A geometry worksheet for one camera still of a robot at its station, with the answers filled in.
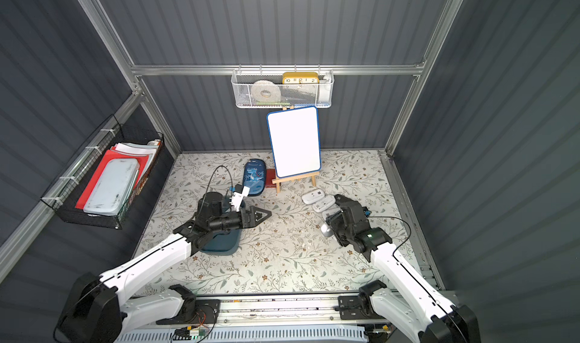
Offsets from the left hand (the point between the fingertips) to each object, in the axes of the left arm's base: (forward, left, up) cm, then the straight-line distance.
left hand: (267, 217), depth 75 cm
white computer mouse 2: (+15, -22, -16) cm, 31 cm away
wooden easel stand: (+26, -7, -12) cm, 30 cm away
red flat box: (+33, +2, -17) cm, 37 cm away
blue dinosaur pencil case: (+30, +9, -15) cm, 34 cm away
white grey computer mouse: (+12, -24, -17) cm, 32 cm away
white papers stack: (+21, +43, +12) cm, 49 cm away
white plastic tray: (+4, +46, +13) cm, 48 cm away
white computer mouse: (+20, -18, -17) cm, 32 cm away
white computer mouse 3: (-1, -21, -8) cm, 22 cm away
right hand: (+2, -23, -7) cm, 24 cm away
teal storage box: (-3, +15, -13) cm, 21 cm away
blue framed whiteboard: (+32, -10, +6) cm, 34 cm away
